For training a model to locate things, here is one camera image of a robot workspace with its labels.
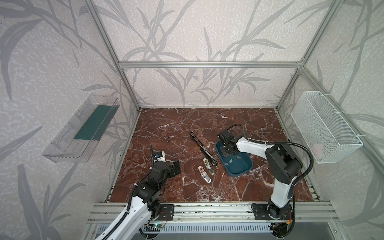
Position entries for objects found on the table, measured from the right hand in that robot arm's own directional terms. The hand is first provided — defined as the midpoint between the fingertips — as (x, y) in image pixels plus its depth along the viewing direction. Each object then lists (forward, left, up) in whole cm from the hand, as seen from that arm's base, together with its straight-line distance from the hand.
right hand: (226, 146), depth 97 cm
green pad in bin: (-8, +62, +36) cm, 72 cm away
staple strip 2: (-7, -7, -1) cm, 10 cm away
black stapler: (-5, +14, +1) cm, 15 cm away
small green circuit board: (-43, +37, +1) cm, 56 cm away
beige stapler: (-15, +12, +2) cm, 19 cm away
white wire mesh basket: (-13, -38, +33) cm, 52 cm away
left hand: (-12, +32, +8) cm, 35 cm away
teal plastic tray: (-11, -5, -2) cm, 12 cm away
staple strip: (-10, -1, 0) cm, 10 cm away
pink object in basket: (-13, -41, +20) cm, 48 cm away
